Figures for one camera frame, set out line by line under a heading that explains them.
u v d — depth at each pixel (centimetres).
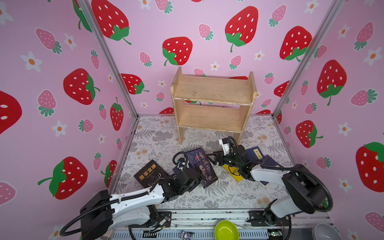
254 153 98
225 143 78
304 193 44
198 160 84
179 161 73
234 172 78
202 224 73
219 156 75
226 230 70
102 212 41
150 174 88
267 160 94
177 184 60
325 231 68
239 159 67
